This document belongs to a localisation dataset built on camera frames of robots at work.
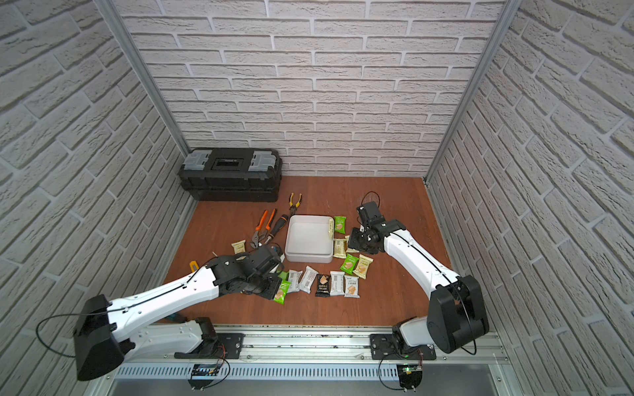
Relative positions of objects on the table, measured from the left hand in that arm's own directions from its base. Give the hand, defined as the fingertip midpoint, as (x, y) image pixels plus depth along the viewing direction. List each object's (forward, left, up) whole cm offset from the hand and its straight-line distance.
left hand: (282, 285), depth 76 cm
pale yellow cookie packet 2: (+18, -20, -8) cm, 28 cm away
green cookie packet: (+29, -21, -8) cm, 37 cm away
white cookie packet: (+6, -3, -7) cm, 9 cm away
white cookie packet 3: (+4, -18, -8) cm, 20 cm away
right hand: (+15, -25, +1) cm, 29 cm away
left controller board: (-21, +23, -13) cm, 34 cm away
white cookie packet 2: (+6, -8, -9) cm, 13 cm away
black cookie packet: (+3, -13, -8) cm, 16 cm away
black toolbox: (+43, +24, +7) cm, 50 cm away
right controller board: (-23, -39, -10) cm, 46 cm away
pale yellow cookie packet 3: (+11, -29, -7) cm, 31 cm away
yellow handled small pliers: (+38, 0, -8) cm, 39 cm away
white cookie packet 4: (+3, -24, -8) cm, 25 cm away
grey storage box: (+25, -8, -13) cm, 29 cm away
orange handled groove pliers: (+24, +13, -8) cm, 28 cm away
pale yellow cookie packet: (+19, +20, -9) cm, 29 cm away
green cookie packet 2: (+11, -23, -8) cm, 27 cm away
